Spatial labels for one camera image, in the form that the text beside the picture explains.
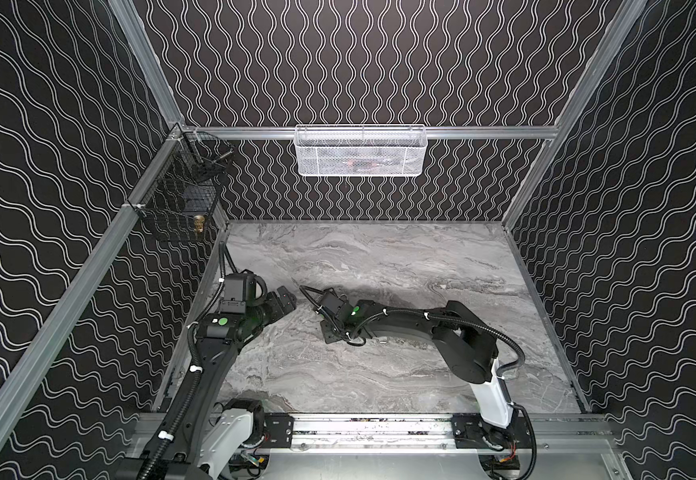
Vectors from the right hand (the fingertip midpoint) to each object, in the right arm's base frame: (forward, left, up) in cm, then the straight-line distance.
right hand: (331, 331), depth 91 cm
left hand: (-1, +9, +17) cm, 19 cm away
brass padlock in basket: (+18, +35, +29) cm, 49 cm away
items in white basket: (+44, -7, +30) cm, 54 cm away
